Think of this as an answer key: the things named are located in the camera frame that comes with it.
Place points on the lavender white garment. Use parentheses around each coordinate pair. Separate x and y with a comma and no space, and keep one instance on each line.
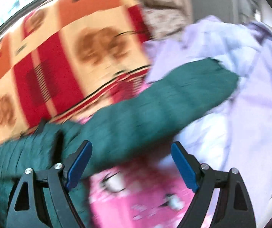
(237,133)

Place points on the dark green puffer jacket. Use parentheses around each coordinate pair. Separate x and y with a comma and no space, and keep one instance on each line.
(122,131)

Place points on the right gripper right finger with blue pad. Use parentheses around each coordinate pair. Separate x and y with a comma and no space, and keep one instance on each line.
(233,208)

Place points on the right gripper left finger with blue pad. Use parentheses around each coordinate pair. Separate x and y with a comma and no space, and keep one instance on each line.
(28,207)

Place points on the pink penguin bed sheet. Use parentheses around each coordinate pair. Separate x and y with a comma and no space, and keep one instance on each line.
(146,191)

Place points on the red orange rose blanket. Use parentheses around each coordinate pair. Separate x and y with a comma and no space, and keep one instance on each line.
(68,59)

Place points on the beige patterned cloth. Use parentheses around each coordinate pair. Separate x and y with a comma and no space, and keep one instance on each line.
(166,17)

